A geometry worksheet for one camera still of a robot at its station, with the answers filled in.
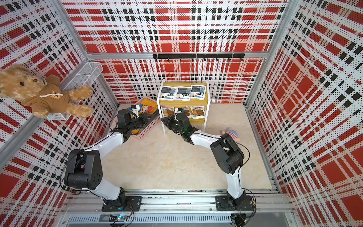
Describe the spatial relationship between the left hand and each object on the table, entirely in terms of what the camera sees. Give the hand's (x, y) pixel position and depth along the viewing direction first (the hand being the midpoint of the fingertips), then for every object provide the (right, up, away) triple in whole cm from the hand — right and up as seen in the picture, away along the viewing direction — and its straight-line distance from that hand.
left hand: (156, 115), depth 88 cm
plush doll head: (+52, -13, +8) cm, 54 cm away
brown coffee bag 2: (+7, +2, +2) cm, 8 cm away
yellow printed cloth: (-13, +8, +20) cm, 25 cm away
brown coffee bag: (+20, +3, +5) cm, 20 cm away
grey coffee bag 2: (+8, +13, -8) cm, 17 cm away
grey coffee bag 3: (+17, +12, -8) cm, 23 cm away
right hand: (+4, -2, -2) cm, 5 cm away
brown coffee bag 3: (+27, +2, +4) cm, 28 cm away
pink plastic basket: (-11, -13, +11) cm, 20 cm away
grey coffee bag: (+26, +14, -8) cm, 30 cm away
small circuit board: (-14, -52, -19) cm, 57 cm away
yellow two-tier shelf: (+27, -5, +2) cm, 28 cm away
